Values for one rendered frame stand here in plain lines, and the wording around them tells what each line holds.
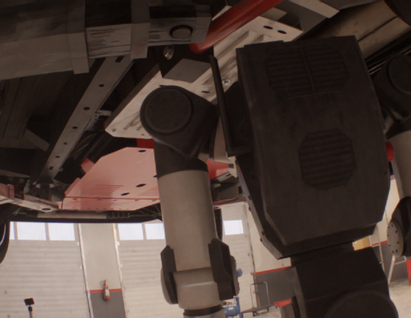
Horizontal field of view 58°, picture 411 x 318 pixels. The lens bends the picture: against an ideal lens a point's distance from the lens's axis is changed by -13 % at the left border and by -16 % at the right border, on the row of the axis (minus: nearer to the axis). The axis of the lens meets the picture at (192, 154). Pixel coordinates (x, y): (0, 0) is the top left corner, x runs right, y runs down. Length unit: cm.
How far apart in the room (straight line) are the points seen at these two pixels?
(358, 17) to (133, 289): 997
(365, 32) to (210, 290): 104
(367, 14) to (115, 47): 89
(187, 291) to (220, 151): 25
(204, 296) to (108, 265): 991
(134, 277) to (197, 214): 1021
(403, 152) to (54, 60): 66
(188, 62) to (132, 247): 1018
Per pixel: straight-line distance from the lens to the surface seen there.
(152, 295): 1106
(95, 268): 1047
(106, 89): 126
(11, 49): 75
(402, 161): 78
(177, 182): 71
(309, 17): 110
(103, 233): 1068
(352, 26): 144
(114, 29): 74
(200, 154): 74
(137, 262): 1098
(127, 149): 165
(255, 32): 105
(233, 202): 241
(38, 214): 329
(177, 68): 91
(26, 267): 1010
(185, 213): 70
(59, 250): 1032
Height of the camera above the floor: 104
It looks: 18 degrees up
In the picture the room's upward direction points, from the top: 8 degrees counter-clockwise
